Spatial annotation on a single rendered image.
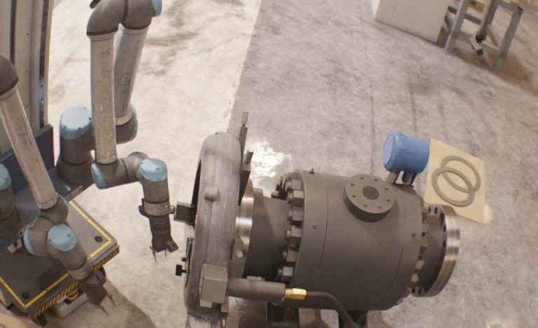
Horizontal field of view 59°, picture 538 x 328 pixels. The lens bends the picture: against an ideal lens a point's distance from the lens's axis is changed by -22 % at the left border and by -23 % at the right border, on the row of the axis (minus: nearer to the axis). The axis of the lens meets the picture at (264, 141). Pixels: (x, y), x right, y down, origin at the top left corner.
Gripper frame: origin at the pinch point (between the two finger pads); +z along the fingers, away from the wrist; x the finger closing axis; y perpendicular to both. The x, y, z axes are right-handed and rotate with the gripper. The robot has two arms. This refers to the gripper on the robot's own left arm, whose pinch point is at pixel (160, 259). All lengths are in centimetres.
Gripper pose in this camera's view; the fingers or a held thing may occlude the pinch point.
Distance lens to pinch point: 205.5
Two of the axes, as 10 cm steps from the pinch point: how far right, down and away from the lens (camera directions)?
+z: 0.1, 9.4, 3.3
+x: 6.5, -2.6, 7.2
